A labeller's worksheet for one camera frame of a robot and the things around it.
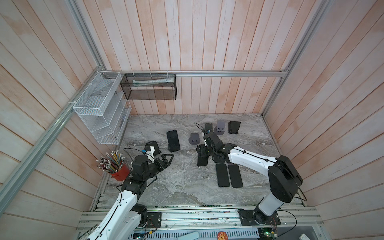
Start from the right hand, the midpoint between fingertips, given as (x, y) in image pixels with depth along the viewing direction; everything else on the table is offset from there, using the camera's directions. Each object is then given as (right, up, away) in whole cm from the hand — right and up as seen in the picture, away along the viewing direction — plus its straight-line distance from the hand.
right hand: (200, 147), depth 90 cm
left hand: (-17, -6, -10) cm, 21 cm away
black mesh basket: (-36, +42, +15) cm, 57 cm away
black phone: (+13, -16, -2) cm, 21 cm away
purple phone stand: (+15, +11, +16) cm, 25 cm away
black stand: (+26, +13, +17) cm, 34 cm away
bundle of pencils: (-51, -7, -8) cm, 52 cm away
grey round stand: (+7, +14, +14) cm, 21 cm away
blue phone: (-17, +4, +5) cm, 18 cm away
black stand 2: (-28, -2, +6) cm, 29 cm away
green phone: (+1, -8, 0) cm, 8 cm away
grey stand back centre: (-3, +5, +11) cm, 12 cm away
